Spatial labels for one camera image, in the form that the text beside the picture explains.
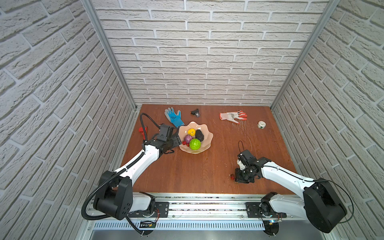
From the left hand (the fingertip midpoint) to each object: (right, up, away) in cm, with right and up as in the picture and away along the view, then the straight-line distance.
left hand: (176, 138), depth 87 cm
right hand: (+36, -23, -3) cm, 43 cm away
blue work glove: (-4, +12, +23) cm, 27 cm away
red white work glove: (+41, +14, +26) cm, 51 cm away
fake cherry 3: (+33, -22, -4) cm, 40 cm away
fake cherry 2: (+7, -5, +7) cm, 11 cm away
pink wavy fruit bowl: (+18, -5, +8) cm, 20 cm away
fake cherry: (+4, -4, +7) cm, 9 cm away
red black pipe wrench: (-27, +4, +16) cm, 31 cm away
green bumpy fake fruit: (+11, -4, +3) cm, 12 cm away
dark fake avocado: (+14, +1, +10) cm, 17 cm away
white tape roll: (+60, +8, +19) cm, 64 cm away
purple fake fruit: (+6, -1, +8) cm, 10 cm away
